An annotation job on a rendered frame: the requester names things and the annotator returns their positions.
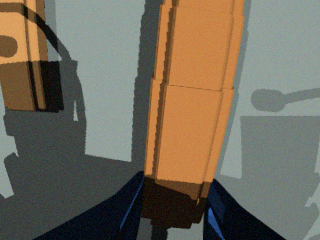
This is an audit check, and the hammer with grey head and wooden handle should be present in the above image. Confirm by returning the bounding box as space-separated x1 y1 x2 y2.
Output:
0 0 53 112

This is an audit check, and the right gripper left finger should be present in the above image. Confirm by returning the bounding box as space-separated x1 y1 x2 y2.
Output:
33 171 144 240

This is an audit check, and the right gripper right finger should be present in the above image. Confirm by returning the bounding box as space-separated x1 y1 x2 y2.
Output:
203 178 286 240

